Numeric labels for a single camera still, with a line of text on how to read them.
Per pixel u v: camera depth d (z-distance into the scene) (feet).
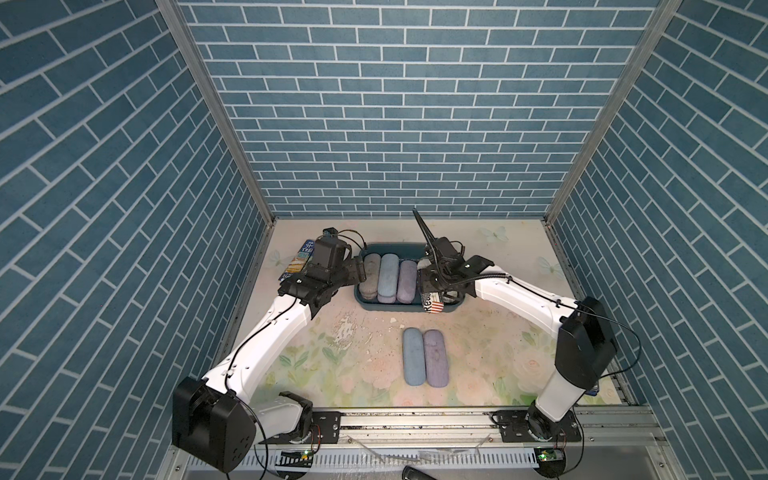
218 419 1.24
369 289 3.05
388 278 3.08
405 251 3.25
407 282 3.14
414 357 2.73
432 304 2.71
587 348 1.50
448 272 2.14
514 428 2.42
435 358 2.70
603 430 2.48
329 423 2.43
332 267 1.96
